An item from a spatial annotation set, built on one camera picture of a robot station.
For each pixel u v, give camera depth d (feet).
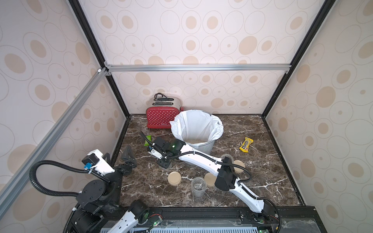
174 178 2.81
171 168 2.98
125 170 1.60
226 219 2.39
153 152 2.47
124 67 3.00
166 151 2.05
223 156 2.81
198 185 2.75
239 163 3.02
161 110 3.28
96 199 1.18
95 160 1.43
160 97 3.58
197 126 3.04
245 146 3.27
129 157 1.64
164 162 2.44
